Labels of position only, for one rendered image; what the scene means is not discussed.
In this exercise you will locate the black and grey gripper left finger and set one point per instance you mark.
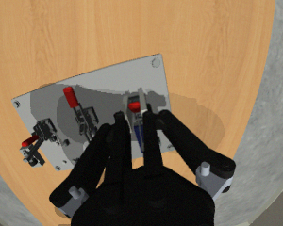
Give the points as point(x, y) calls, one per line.
point(86, 174)

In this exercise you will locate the blue rectangular plate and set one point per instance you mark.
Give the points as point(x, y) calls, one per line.
point(137, 132)

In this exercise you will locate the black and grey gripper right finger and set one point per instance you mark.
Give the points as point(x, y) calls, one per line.
point(213, 171)

